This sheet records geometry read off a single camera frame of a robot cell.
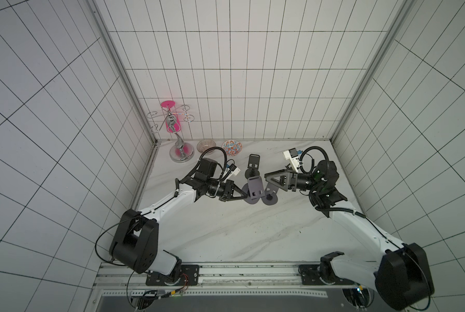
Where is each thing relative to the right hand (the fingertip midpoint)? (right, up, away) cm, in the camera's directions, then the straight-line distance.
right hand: (267, 177), depth 68 cm
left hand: (-9, -9, +5) cm, 14 cm away
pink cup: (-42, +27, +24) cm, 55 cm away
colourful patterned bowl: (-13, +13, +46) cm, 50 cm away
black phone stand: (-2, +2, +32) cm, 32 cm away
